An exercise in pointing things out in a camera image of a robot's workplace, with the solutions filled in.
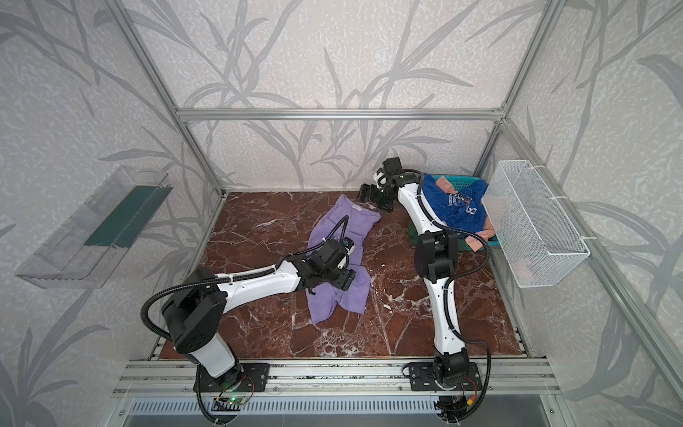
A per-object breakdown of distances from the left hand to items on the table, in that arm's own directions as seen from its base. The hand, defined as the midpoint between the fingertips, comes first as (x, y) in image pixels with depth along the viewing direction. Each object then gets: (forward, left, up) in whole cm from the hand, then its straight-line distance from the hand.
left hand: (349, 264), depth 88 cm
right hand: (+26, -6, +6) cm, 27 cm away
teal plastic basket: (+41, -49, -2) cm, 64 cm away
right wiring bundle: (-38, -30, -11) cm, 50 cm away
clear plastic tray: (-8, +63, +24) cm, 68 cm away
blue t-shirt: (+23, -43, +1) cm, 49 cm away
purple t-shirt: (+4, 0, +21) cm, 21 cm away
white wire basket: (-9, -45, +28) cm, 53 cm away
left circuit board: (-37, +30, -8) cm, 49 cm away
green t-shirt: (+13, -23, +1) cm, 26 cm away
